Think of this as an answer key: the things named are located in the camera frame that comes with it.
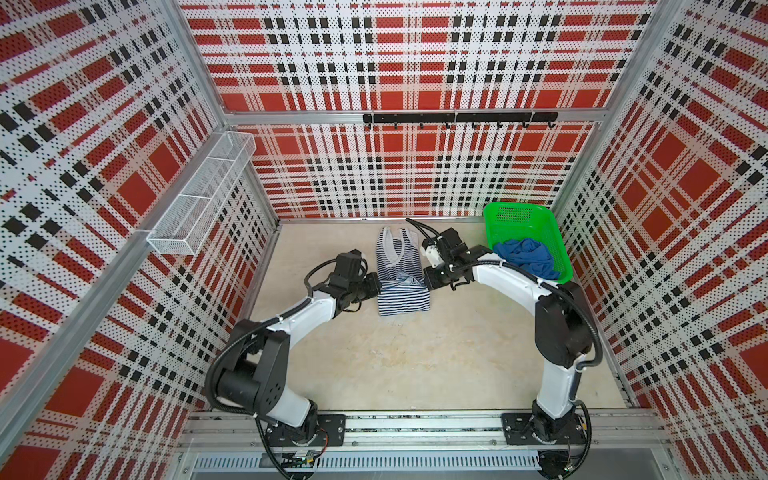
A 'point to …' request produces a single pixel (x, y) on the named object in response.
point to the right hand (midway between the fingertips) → (428, 281)
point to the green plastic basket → (505, 221)
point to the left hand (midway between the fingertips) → (382, 288)
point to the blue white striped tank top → (403, 285)
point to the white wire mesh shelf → (193, 215)
